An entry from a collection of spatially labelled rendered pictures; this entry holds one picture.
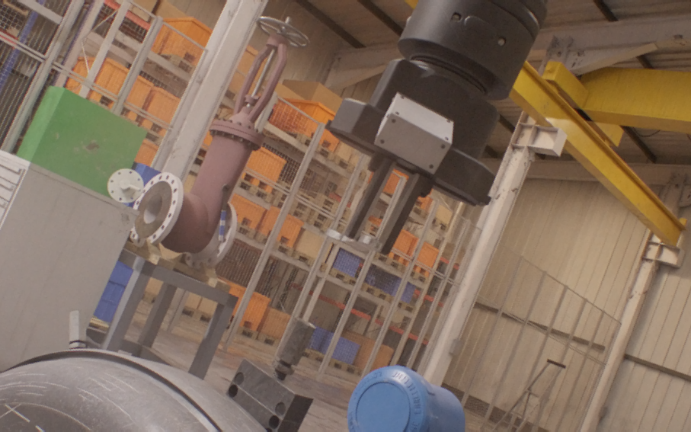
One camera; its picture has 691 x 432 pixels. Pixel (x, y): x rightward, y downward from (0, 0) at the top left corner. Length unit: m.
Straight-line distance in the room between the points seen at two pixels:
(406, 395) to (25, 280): 3.46
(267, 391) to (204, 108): 8.32
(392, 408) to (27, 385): 0.72
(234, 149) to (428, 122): 4.63
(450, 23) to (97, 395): 0.41
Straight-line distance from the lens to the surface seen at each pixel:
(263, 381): 0.71
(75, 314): 0.97
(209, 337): 5.04
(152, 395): 0.66
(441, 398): 1.39
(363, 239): 0.50
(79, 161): 7.99
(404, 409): 1.31
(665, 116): 13.23
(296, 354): 0.70
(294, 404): 0.69
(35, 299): 4.60
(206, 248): 5.14
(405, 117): 0.47
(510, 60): 0.54
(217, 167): 5.14
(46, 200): 4.49
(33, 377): 0.77
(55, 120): 7.86
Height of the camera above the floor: 1.09
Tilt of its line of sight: 6 degrees up
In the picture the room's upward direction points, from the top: 23 degrees clockwise
